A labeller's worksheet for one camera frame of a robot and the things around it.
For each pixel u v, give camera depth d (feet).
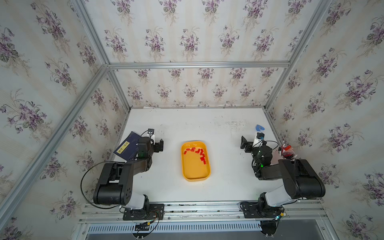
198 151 3.12
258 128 3.52
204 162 2.97
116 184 1.45
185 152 3.11
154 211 2.38
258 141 2.53
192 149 3.14
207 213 2.41
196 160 2.96
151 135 2.61
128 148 3.13
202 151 3.13
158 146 2.75
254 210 2.40
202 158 2.98
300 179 1.51
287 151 2.76
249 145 2.65
